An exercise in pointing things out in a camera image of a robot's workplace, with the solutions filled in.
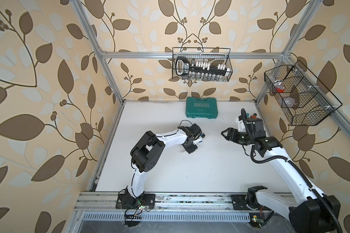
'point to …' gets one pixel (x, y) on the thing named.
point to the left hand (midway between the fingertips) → (189, 145)
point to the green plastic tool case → (201, 108)
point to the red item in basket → (279, 90)
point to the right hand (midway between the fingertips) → (226, 134)
